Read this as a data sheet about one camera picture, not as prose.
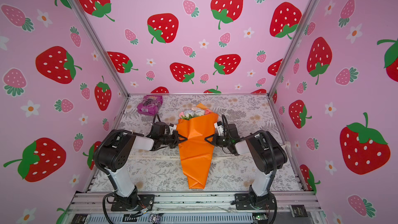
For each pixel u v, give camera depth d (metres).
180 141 0.88
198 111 1.01
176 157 0.89
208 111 1.07
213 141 0.84
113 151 0.51
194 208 0.73
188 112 1.01
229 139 0.78
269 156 0.48
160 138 0.80
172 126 0.93
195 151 0.87
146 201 0.74
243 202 0.73
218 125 0.89
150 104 1.07
